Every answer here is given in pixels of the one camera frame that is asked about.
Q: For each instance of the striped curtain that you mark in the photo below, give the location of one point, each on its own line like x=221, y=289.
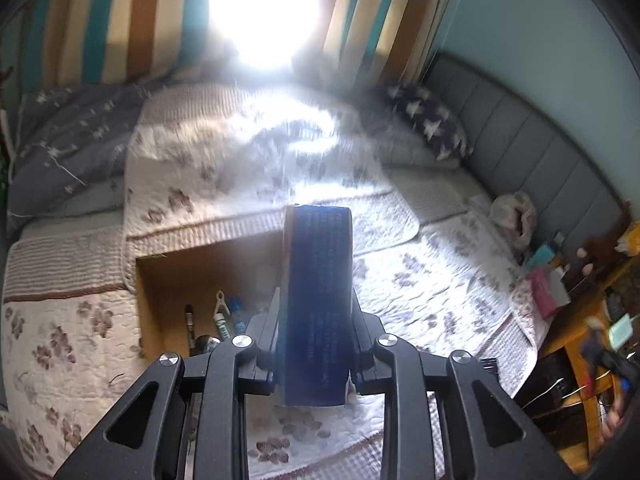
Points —
x=370, y=15
x=100, y=20

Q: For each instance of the small blue printed carton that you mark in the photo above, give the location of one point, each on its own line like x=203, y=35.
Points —
x=320, y=310

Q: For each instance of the grey upholstered headboard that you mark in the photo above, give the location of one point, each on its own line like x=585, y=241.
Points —
x=525, y=135

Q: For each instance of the checked quilted pillow mat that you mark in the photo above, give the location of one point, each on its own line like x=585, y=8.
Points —
x=440, y=195

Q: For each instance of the dark star print pillow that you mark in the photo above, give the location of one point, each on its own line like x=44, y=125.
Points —
x=430, y=115

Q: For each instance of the pale green small box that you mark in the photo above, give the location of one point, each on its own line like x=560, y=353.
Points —
x=620, y=332

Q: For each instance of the white plastic clip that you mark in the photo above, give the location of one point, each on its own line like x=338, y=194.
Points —
x=220, y=305

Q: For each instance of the grey constellation print duvet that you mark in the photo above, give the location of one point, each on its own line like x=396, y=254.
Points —
x=65, y=150

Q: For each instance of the brown cardboard box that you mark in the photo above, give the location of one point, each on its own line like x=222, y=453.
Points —
x=165, y=290

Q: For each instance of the teal small box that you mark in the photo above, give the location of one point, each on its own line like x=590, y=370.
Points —
x=542, y=256

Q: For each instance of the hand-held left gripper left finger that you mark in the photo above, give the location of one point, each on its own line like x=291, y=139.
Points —
x=262, y=345

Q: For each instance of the pink packet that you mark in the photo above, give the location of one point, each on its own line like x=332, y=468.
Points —
x=542, y=295

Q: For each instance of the brown plush toy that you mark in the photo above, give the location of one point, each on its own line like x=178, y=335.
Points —
x=602, y=250

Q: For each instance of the small floral quilted blanket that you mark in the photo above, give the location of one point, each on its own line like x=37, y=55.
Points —
x=200, y=185

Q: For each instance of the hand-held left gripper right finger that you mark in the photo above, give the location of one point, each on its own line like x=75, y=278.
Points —
x=362, y=350

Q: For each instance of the green and white tube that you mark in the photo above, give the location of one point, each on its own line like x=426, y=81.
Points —
x=224, y=327

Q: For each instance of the wooden nightstand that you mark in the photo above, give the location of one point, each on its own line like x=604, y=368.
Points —
x=575, y=320

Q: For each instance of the blue tube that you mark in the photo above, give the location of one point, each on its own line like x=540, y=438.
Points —
x=237, y=307

